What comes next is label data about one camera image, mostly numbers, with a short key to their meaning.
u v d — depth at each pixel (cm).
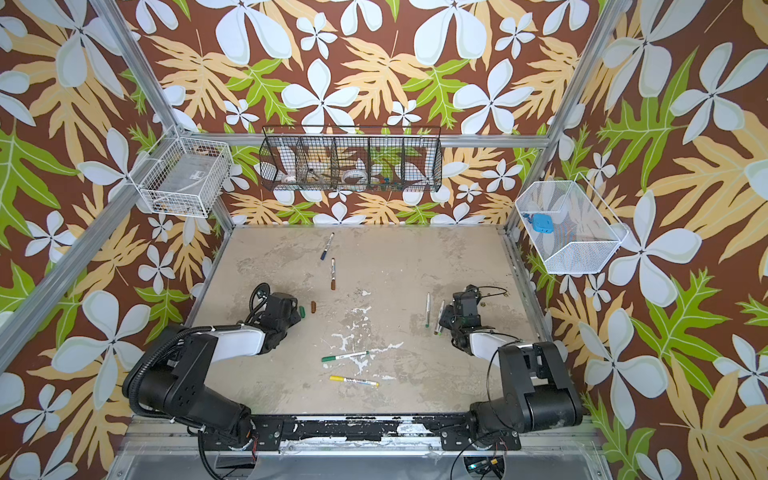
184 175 86
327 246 114
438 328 93
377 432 75
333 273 106
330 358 87
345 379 82
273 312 75
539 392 44
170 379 45
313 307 98
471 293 85
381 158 97
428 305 98
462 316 73
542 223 86
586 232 79
